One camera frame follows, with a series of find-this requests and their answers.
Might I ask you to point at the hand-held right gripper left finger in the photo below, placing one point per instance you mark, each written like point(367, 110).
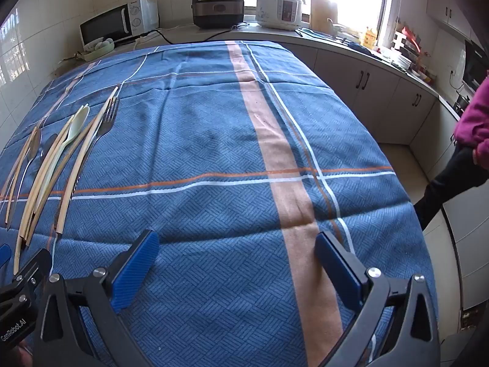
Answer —
point(137, 267)

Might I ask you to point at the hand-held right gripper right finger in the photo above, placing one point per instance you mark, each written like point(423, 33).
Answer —
point(336, 271)

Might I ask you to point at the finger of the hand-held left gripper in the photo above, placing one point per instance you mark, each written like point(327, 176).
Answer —
point(26, 275)
point(3, 254)

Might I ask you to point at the metal fork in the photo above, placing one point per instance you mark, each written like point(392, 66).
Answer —
point(109, 116)

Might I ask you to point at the pale plastic spoon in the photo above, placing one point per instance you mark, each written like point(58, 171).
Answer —
point(81, 116)

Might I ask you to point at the blue plaid tablecloth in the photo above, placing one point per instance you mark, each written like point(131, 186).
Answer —
point(210, 141)

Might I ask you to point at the metal pot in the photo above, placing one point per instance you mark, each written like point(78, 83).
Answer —
point(462, 102)

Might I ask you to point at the pale green bowl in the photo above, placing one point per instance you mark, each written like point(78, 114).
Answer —
point(99, 49)

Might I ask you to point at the white power strip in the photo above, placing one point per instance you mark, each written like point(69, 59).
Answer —
point(145, 36)

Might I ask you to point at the yellow bottle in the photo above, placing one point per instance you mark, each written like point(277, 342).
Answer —
point(368, 37)

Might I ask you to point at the stack of kitchen containers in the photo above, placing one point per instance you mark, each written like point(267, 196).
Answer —
point(407, 42)

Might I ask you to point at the white microwave oven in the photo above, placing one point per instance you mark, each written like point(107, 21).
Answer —
point(110, 23)

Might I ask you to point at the black range hood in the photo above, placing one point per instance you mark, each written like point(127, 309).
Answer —
point(473, 65)

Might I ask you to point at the wooden cutting board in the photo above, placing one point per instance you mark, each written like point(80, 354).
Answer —
point(323, 13)

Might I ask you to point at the white pressure cooker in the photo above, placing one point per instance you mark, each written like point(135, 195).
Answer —
point(279, 7)

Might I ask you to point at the dark rice cooker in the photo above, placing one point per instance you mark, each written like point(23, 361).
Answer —
point(217, 9)

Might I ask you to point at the white wall cabinets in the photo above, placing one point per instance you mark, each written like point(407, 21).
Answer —
point(447, 7)

